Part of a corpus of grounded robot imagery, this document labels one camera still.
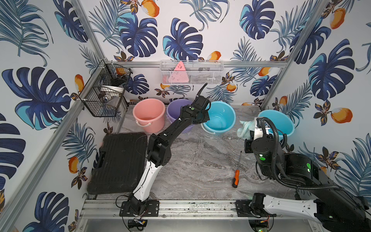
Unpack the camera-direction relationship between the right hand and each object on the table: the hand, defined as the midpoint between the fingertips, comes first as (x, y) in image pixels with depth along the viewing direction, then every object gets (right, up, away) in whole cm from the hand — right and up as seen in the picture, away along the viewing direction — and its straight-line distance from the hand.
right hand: (253, 129), depth 59 cm
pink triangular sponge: (-31, +33, +31) cm, 55 cm away
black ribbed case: (-65, -19, +26) cm, 72 cm away
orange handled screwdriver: (0, -31, +22) cm, 38 cm away
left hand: (-14, +2, +40) cm, 42 cm away
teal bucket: (+36, +2, +35) cm, 50 cm away
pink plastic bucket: (-52, +9, +39) cm, 66 cm away
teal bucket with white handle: (-2, +6, +44) cm, 45 cm away
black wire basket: (-72, +20, +20) cm, 78 cm away
